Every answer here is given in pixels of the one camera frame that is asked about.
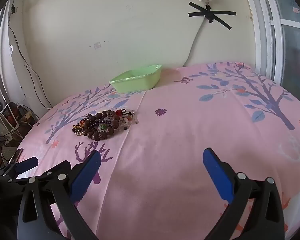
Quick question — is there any pink tree-print bed sheet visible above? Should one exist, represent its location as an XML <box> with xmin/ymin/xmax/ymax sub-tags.
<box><xmin>19</xmin><ymin>62</ymin><xmax>300</xmax><ymax>239</ymax></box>

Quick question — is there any green plastic tray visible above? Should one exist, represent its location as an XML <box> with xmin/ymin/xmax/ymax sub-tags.
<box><xmin>109</xmin><ymin>64</ymin><xmax>162</xmax><ymax>94</ymax></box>

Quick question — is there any black tape cross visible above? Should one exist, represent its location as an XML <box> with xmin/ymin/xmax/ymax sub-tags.
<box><xmin>189</xmin><ymin>2</ymin><xmax>237</xmax><ymax>30</ymax></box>

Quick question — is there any small amber bead bracelet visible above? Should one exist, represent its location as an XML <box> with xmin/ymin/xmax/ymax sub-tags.
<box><xmin>72</xmin><ymin>119</ymin><xmax>89</xmax><ymax>137</ymax></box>

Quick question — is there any large brown bead bracelet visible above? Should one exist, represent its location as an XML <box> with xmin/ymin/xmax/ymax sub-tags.
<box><xmin>83</xmin><ymin>109</ymin><xmax>121</xmax><ymax>142</ymax></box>

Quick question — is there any clear crystal bead bracelet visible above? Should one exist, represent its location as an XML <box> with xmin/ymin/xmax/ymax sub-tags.
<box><xmin>115</xmin><ymin>109</ymin><xmax>140</xmax><ymax>131</ymax></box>

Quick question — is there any black thin wall cable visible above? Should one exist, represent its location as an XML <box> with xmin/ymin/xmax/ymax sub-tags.
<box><xmin>7</xmin><ymin>4</ymin><xmax>53</xmax><ymax>110</ymax></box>

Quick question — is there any white window frame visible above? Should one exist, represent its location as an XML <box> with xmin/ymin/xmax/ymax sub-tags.
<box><xmin>248</xmin><ymin>0</ymin><xmax>300</xmax><ymax>84</ymax></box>

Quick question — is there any grey power cable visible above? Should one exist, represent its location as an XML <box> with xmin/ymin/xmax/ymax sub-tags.
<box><xmin>181</xmin><ymin>17</ymin><xmax>207</xmax><ymax>67</ymax></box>

